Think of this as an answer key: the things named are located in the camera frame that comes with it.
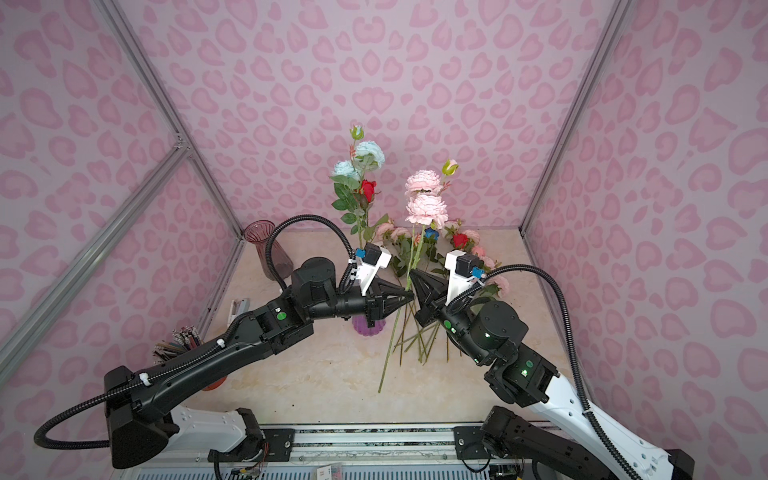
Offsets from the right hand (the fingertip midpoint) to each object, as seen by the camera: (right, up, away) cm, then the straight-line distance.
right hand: (409, 273), depth 56 cm
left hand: (+1, -4, +2) cm, 4 cm away
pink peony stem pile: (+8, +5, +51) cm, 52 cm away
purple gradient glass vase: (-13, -17, +32) cm, 38 cm away
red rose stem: (+20, +9, +48) cm, 52 cm away
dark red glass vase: (-46, +11, +39) cm, 61 cm away
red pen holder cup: (-35, -20, -3) cm, 40 cm away
